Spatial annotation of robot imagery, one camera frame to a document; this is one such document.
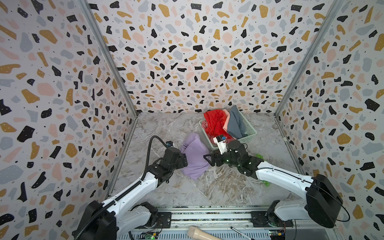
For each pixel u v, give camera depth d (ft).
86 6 2.27
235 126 3.36
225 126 3.20
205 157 2.51
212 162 2.34
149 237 2.34
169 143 2.46
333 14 2.40
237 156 2.04
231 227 2.35
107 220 1.27
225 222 2.41
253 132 3.38
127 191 1.53
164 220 2.40
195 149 3.00
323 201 1.37
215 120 3.36
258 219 2.42
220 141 2.33
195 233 2.20
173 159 2.12
